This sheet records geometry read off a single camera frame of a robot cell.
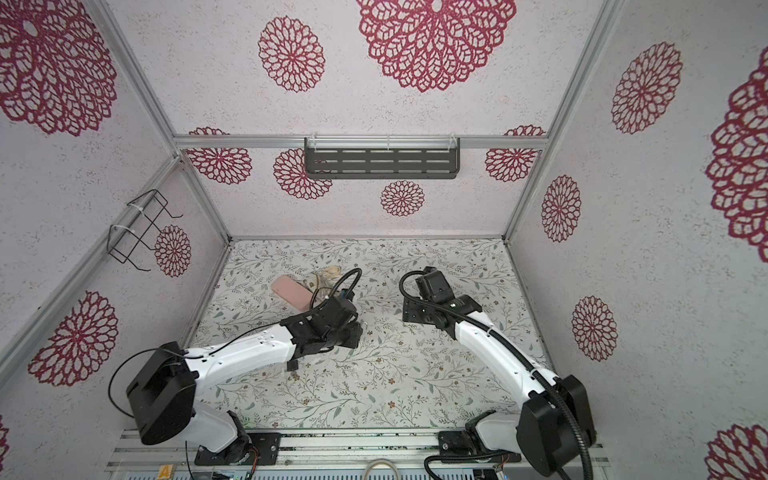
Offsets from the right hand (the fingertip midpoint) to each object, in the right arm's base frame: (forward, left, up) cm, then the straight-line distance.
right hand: (414, 304), depth 83 cm
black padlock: (-13, +35, -13) cm, 40 cm away
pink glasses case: (+12, +40, -13) cm, 44 cm away
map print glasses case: (+17, +30, -12) cm, 37 cm away
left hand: (-7, +16, -6) cm, 18 cm away
